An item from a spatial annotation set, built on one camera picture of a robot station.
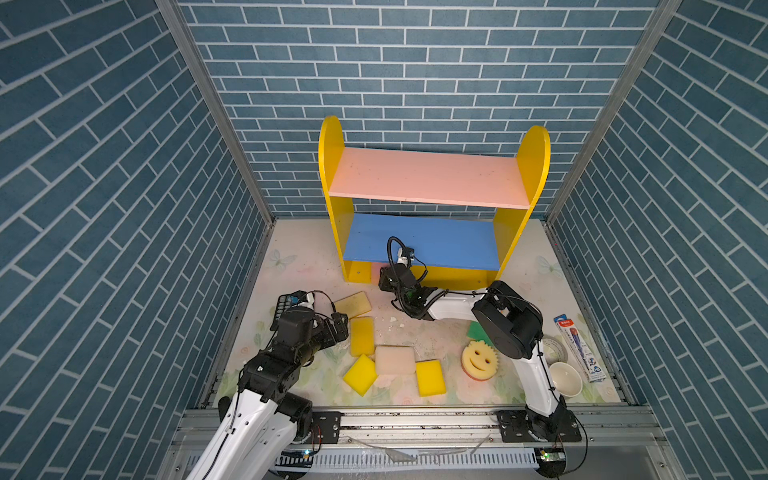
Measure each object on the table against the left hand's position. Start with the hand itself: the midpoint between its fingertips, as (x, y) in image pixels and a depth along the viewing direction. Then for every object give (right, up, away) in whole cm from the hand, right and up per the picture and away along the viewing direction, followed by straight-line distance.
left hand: (336, 321), depth 77 cm
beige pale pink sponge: (+15, -13, +7) cm, 21 cm away
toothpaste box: (+70, -11, +10) cm, 71 cm away
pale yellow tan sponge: (+2, +1, +17) cm, 18 cm away
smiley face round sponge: (+39, -13, +5) cm, 41 cm away
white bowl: (+60, -15, 0) cm, 62 cm away
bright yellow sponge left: (+6, -16, +5) cm, 18 cm away
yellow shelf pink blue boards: (+39, +31, +50) cm, 70 cm away
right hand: (+11, +12, +20) cm, 26 cm away
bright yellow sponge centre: (+25, -17, +5) cm, 31 cm away
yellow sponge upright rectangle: (+5, -9, +16) cm, 19 cm away
